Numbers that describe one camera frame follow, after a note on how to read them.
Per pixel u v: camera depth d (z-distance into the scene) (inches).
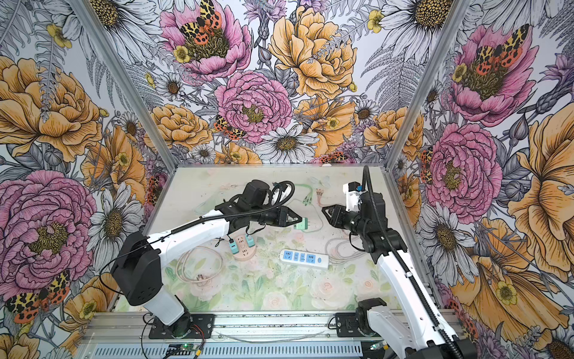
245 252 34.5
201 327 29.0
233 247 33.5
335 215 25.7
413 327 15.8
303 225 30.5
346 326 29.2
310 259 34.2
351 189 26.9
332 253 35.9
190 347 27.8
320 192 43.9
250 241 34.2
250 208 25.5
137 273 17.3
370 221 22.0
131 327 29.7
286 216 28.7
